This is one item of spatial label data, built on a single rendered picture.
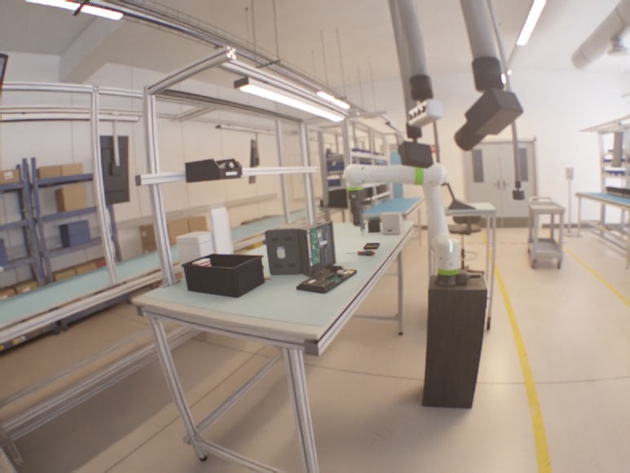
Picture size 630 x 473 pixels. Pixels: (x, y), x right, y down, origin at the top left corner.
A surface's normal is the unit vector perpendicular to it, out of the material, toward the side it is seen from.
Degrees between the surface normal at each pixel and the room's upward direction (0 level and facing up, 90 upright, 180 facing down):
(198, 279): 90
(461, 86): 90
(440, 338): 90
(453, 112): 90
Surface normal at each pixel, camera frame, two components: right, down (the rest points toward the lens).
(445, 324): -0.39, 0.20
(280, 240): -0.17, 0.19
